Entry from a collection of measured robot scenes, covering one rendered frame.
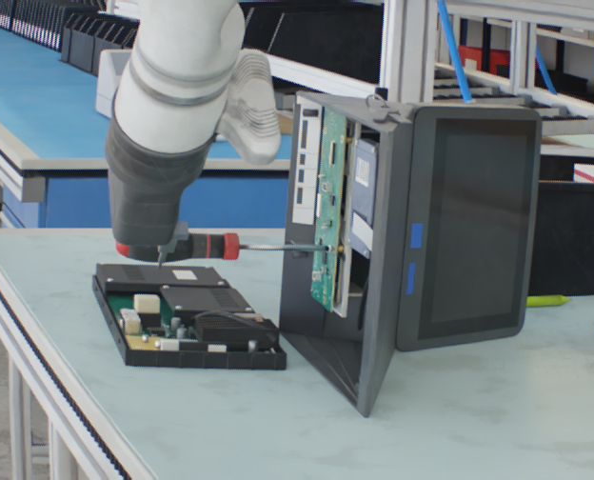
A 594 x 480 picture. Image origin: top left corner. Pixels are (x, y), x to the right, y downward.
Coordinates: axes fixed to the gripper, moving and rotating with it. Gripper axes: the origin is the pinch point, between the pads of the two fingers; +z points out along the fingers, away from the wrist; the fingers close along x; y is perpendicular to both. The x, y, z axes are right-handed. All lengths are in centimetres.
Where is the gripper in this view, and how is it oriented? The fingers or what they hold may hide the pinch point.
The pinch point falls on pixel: (157, 250)
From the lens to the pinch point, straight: 124.6
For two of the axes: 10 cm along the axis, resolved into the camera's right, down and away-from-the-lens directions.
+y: -9.6, -0.2, -2.8
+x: 1.3, 8.4, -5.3
